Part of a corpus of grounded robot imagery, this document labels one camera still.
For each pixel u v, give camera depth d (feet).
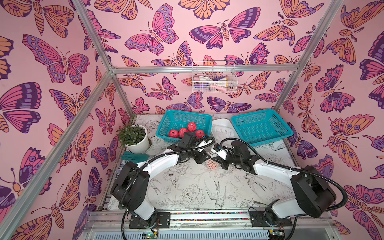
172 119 3.73
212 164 2.80
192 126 3.48
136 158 2.98
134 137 2.81
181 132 3.38
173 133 3.34
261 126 3.71
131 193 1.44
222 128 3.30
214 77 3.11
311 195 1.42
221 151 2.41
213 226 2.39
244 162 2.20
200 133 3.34
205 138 2.45
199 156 2.47
